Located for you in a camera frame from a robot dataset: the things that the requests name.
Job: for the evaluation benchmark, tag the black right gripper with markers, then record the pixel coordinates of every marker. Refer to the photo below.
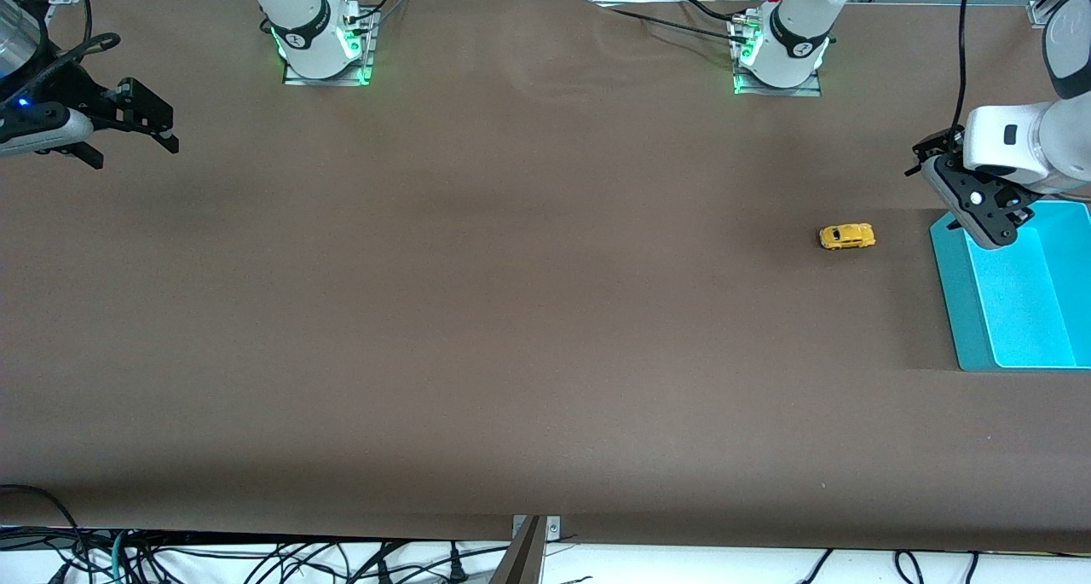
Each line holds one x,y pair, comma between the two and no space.
104,109

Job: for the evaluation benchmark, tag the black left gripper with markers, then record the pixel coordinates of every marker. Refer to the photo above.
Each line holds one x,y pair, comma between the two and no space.
934,146

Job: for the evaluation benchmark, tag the yellow beetle toy car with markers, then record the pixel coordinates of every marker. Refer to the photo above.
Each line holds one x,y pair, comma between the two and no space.
848,236

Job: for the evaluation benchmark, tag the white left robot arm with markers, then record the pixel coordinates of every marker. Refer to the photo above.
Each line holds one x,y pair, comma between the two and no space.
1057,141

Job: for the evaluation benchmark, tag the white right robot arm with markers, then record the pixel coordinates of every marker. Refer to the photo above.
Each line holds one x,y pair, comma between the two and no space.
307,21

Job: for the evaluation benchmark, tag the turquoise plastic bin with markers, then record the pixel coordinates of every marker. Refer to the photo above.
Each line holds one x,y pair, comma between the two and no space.
1023,311

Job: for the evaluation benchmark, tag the brown table cover sheet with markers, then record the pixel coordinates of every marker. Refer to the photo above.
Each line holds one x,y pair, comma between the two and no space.
545,354

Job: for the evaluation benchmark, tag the dark diagonal bar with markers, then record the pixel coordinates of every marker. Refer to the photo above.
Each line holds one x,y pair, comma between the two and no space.
520,563

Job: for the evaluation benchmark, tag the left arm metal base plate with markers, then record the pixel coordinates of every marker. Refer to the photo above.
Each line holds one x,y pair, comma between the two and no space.
777,91

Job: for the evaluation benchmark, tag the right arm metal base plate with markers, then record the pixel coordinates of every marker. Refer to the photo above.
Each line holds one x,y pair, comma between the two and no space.
328,81

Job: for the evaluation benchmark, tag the grey metal table bracket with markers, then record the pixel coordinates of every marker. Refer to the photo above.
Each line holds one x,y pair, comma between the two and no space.
554,529

